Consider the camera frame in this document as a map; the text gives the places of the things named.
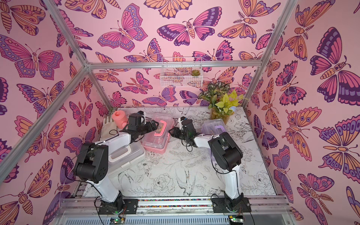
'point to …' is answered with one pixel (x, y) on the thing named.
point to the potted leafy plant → (222, 103)
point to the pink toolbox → (156, 141)
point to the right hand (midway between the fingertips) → (170, 129)
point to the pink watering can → (120, 118)
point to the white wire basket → (181, 72)
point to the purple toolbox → (213, 126)
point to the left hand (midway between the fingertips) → (157, 124)
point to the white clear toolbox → (122, 153)
